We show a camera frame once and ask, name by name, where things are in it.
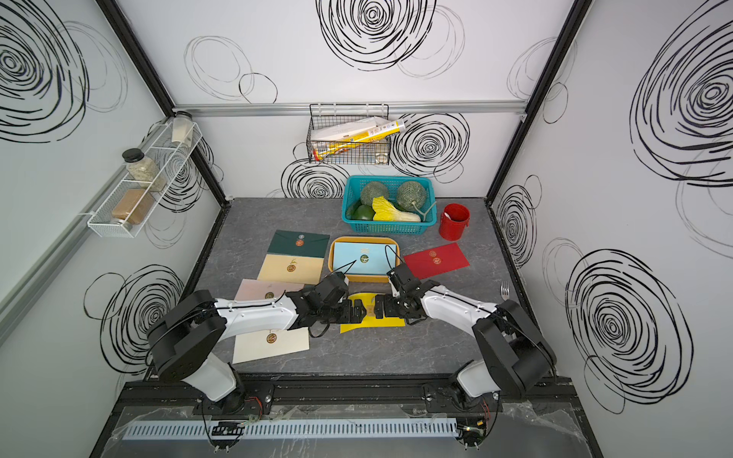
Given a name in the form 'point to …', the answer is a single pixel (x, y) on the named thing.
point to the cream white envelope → (269, 343)
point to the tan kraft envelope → (292, 269)
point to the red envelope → (436, 260)
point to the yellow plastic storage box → (367, 239)
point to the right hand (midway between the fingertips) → (387, 312)
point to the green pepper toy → (360, 212)
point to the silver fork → (504, 291)
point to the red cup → (454, 219)
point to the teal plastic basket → (353, 188)
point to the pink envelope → (264, 289)
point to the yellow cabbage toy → (386, 211)
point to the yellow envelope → (369, 319)
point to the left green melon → (372, 190)
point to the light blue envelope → (364, 259)
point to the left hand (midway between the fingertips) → (357, 315)
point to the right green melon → (411, 196)
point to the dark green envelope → (299, 243)
